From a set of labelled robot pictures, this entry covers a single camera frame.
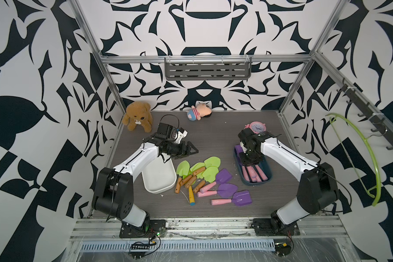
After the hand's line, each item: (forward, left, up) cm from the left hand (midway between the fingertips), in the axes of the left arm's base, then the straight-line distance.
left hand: (192, 150), depth 84 cm
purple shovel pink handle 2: (-8, -16, -14) cm, 23 cm away
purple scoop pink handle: (-16, -16, -15) cm, 27 cm away
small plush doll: (+35, -7, -6) cm, 36 cm away
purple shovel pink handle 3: (-20, -24, -14) cm, 34 cm away
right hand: (-4, -28, -6) cm, 29 cm away
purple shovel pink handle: (-13, -28, -3) cm, 31 cm away
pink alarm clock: (+23, -43, -11) cm, 50 cm away
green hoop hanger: (-28, -64, +13) cm, 71 cm away
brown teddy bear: (+23, +30, +4) cm, 38 cm away
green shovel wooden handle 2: (0, -10, -13) cm, 17 cm away
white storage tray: (-7, +18, -13) cm, 23 cm away
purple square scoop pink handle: (+3, -25, -5) cm, 25 cm away
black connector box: (-41, -37, -14) cm, 57 cm away
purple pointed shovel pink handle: (-12, -37, -11) cm, 40 cm away
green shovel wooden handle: (-4, +6, -14) cm, 15 cm away
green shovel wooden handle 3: (-7, -9, -14) cm, 18 cm away
